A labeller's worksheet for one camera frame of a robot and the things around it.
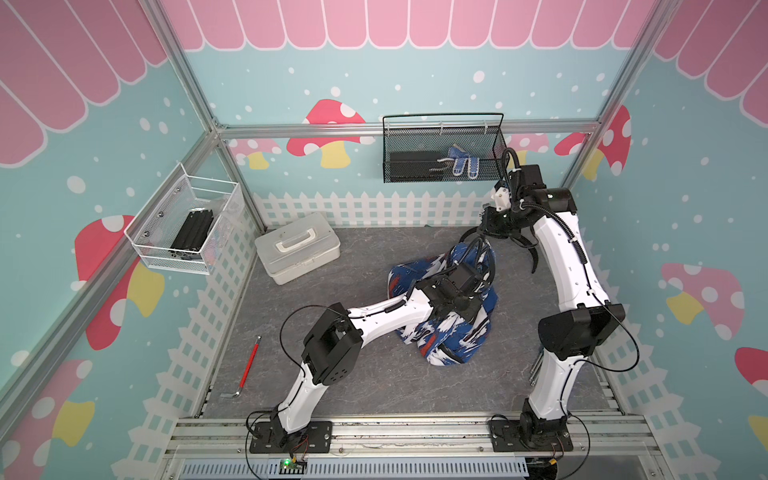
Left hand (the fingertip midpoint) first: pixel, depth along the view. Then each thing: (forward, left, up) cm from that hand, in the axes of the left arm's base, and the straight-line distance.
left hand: (471, 304), depth 85 cm
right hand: (+15, -1, +17) cm, 22 cm away
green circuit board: (-38, +46, -14) cm, 62 cm away
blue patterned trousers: (-9, +7, -4) cm, 12 cm away
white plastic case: (+21, +55, 0) cm, 59 cm away
